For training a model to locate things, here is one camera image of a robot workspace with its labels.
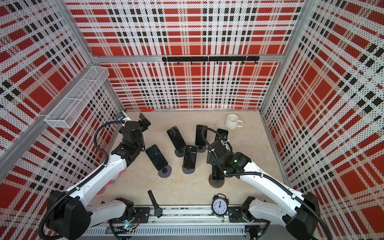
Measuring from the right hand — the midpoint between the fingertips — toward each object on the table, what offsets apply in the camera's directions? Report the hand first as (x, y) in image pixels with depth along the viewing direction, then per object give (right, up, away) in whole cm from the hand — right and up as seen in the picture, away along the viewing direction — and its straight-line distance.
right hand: (217, 156), depth 77 cm
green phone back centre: (-9, +7, +16) cm, 20 cm away
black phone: (-33, -1, +5) cm, 34 cm away
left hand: (-43, +19, +1) cm, 47 cm away
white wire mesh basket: (-89, +27, +14) cm, 94 cm away
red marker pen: (-55, +29, +51) cm, 81 cm away
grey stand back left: (-22, -2, +21) cm, 31 cm away
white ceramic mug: (+14, +18, +29) cm, 37 cm away
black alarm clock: (+1, -24, -2) cm, 24 cm away
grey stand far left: (-30, -12, +12) cm, 34 cm away
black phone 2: (-24, +8, +17) cm, 30 cm away
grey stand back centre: (-8, +1, +22) cm, 23 cm away
